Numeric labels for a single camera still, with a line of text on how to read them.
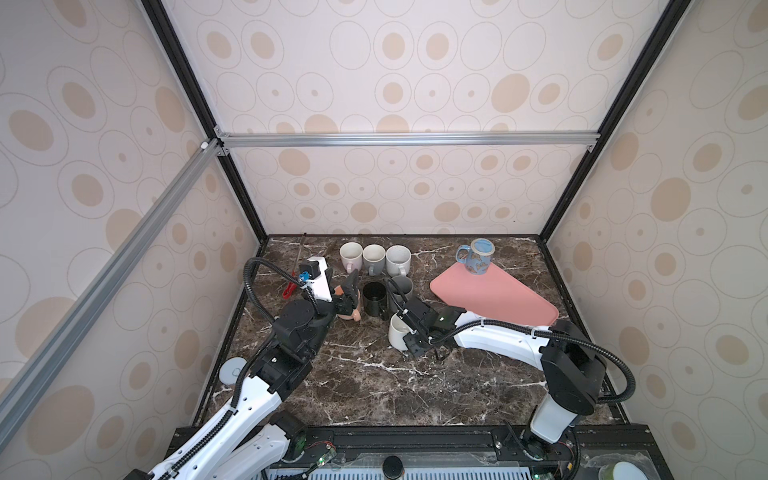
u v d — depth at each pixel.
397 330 0.84
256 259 1.18
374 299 0.98
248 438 0.48
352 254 1.06
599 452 0.74
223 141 0.90
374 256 1.06
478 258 1.01
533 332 0.49
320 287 0.58
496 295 1.03
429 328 0.64
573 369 0.45
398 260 1.04
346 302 0.60
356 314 0.90
